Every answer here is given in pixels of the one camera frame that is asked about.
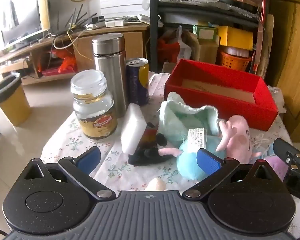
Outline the orange plastic bag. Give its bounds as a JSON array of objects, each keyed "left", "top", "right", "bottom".
[{"left": 51, "top": 49, "right": 77, "bottom": 73}]

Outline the glass coffee jar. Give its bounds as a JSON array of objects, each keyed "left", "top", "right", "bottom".
[{"left": 70, "top": 69, "right": 118, "bottom": 140}]

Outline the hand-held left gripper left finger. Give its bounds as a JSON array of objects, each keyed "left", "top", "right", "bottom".
[{"left": 23, "top": 146, "right": 116, "bottom": 202}]

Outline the brown cardboard box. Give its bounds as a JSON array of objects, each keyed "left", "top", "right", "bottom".
[{"left": 182, "top": 34, "right": 220, "bottom": 64}]

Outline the translucent white plastic bag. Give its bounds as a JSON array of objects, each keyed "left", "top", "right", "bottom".
[{"left": 267, "top": 85, "right": 287, "bottom": 113}]

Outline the red cardboard box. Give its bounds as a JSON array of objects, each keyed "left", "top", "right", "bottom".
[{"left": 164, "top": 58, "right": 279, "bottom": 132}]

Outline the floral tablecloth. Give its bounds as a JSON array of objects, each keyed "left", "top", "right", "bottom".
[{"left": 40, "top": 71, "right": 300, "bottom": 238}]

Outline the black router with antennas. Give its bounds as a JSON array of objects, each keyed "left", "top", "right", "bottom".
[{"left": 54, "top": 4, "right": 91, "bottom": 35}]

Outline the striped black knit hat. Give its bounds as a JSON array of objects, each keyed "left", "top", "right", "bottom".
[{"left": 128, "top": 122, "right": 174, "bottom": 166}]

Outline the wooden cabinet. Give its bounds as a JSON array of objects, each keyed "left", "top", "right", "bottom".
[{"left": 267, "top": 0, "right": 300, "bottom": 143}]

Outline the wooden television stand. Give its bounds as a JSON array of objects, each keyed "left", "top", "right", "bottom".
[{"left": 0, "top": 24, "right": 150, "bottom": 85}]

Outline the pink pig plush toy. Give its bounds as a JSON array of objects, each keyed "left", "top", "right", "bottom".
[{"left": 157, "top": 115, "right": 263, "bottom": 180}]

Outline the flat screen television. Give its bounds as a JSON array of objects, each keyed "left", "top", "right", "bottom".
[{"left": 0, "top": 0, "right": 52, "bottom": 48}]

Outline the pinkish purple knit cloth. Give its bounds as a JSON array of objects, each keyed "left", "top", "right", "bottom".
[{"left": 264, "top": 155, "right": 289, "bottom": 178}]

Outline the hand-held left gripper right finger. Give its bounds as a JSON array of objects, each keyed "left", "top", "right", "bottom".
[{"left": 182, "top": 148, "right": 286, "bottom": 201}]

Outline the red plastic bag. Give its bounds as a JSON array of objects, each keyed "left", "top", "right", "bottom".
[{"left": 157, "top": 36, "right": 178, "bottom": 57}]

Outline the mint green towel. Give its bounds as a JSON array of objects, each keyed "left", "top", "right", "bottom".
[{"left": 158, "top": 92, "right": 220, "bottom": 147}]

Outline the yellow box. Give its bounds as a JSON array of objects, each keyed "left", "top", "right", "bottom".
[{"left": 216, "top": 26, "right": 254, "bottom": 50}]

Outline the green box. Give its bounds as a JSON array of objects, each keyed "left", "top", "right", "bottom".
[{"left": 192, "top": 25, "right": 218, "bottom": 40}]

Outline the small beige plush toy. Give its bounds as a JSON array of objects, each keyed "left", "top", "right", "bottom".
[{"left": 146, "top": 178, "right": 167, "bottom": 192}]

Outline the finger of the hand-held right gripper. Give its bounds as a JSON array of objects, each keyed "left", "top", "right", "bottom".
[{"left": 273, "top": 137, "right": 300, "bottom": 173}]

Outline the white printed plastic bag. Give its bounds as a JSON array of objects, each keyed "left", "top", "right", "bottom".
[{"left": 176, "top": 25, "right": 192, "bottom": 63}]

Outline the clear plastic tub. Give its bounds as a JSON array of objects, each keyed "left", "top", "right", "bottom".
[{"left": 224, "top": 46, "right": 249, "bottom": 56}]

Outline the orange plastic basket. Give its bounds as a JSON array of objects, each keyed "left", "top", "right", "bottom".
[{"left": 220, "top": 51, "right": 252, "bottom": 72}]

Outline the yellow trash bin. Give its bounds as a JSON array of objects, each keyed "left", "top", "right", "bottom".
[{"left": 0, "top": 72, "right": 32, "bottom": 127}]

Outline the black shelf rack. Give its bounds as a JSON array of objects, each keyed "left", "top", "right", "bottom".
[{"left": 150, "top": 0, "right": 268, "bottom": 73}]

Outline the white sponge block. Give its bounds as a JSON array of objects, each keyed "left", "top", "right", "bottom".
[{"left": 121, "top": 103, "right": 147, "bottom": 154}]

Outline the blue and yellow drink can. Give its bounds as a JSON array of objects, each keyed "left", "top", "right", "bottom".
[{"left": 125, "top": 57, "right": 150, "bottom": 107}]

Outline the stainless steel thermos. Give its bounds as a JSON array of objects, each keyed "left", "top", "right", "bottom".
[{"left": 92, "top": 33, "right": 128, "bottom": 119}]

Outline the white flat device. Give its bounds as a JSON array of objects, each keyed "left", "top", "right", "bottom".
[{"left": 137, "top": 14, "right": 163, "bottom": 27}]

